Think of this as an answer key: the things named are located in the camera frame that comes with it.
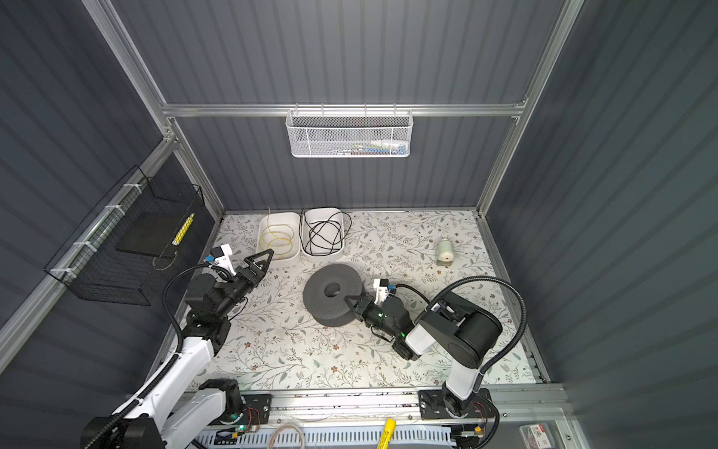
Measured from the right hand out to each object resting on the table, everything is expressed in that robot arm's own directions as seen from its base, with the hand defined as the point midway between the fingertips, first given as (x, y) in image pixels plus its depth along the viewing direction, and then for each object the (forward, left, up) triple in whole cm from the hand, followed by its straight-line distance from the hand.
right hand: (345, 303), depth 83 cm
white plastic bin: (+36, +12, -9) cm, 39 cm away
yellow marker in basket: (+13, +45, +19) cm, 51 cm away
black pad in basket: (+11, +52, +21) cm, 57 cm away
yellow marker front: (-31, -12, -7) cm, 34 cm away
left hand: (+6, +20, +15) cm, 26 cm away
